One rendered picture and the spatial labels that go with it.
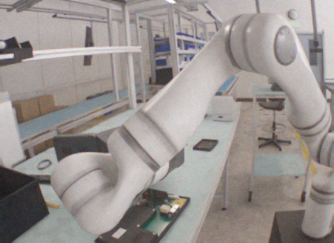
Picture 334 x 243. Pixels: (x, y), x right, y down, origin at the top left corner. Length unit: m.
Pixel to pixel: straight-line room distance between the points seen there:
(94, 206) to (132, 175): 0.06
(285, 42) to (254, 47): 0.05
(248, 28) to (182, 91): 0.12
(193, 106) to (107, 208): 0.15
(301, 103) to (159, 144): 0.25
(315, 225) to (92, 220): 0.64
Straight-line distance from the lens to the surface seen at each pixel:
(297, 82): 0.36
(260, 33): 0.30
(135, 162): 0.26
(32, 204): 0.69
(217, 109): 1.40
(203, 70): 0.31
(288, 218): 0.86
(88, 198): 0.27
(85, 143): 0.67
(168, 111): 0.26
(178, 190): 0.73
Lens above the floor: 1.38
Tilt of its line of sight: 14 degrees down
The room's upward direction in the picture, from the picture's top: 5 degrees counter-clockwise
